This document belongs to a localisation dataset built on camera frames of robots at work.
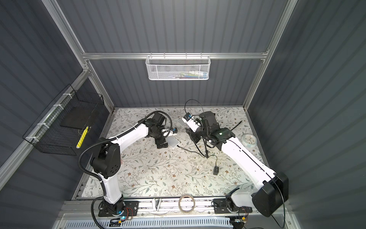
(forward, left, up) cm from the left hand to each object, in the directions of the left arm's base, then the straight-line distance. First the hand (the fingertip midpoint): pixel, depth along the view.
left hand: (164, 137), depth 93 cm
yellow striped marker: (-10, +38, +20) cm, 44 cm away
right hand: (-7, -16, +17) cm, 24 cm away
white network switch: (+1, -5, -6) cm, 8 cm away
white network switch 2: (+17, -12, -5) cm, 22 cm away
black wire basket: (-6, +50, +20) cm, 54 cm away
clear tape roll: (-38, -13, -9) cm, 41 cm away
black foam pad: (0, +43, +23) cm, 49 cm away
